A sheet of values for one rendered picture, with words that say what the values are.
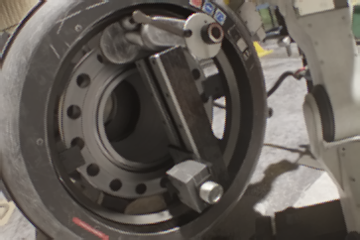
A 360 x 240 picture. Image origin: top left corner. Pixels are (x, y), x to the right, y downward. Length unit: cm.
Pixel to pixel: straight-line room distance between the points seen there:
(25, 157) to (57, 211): 12
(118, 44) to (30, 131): 25
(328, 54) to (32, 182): 66
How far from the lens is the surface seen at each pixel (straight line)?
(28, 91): 46
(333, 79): 58
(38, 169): 48
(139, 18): 50
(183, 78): 53
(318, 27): 61
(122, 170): 65
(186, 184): 51
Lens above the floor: 78
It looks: 21 degrees down
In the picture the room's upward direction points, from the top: 20 degrees counter-clockwise
